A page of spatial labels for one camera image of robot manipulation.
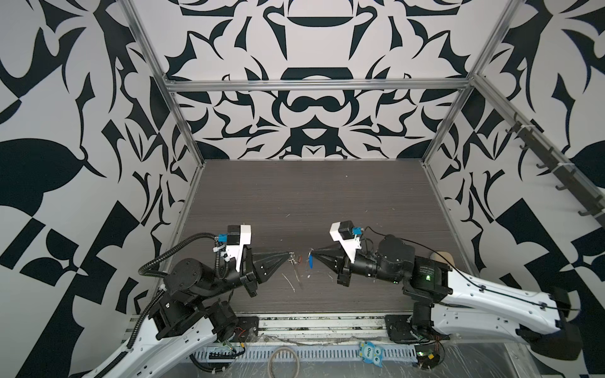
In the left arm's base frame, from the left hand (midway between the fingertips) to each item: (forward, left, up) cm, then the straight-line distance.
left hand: (288, 252), depth 51 cm
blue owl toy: (-16, -22, -36) cm, 45 cm away
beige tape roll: (-16, 0, -37) cm, 40 cm away
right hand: (+2, -6, -7) cm, 9 cm away
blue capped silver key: (+1, -5, -9) cm, 10 cm away
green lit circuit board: (-18, -40, -40) cm, 59 cm away
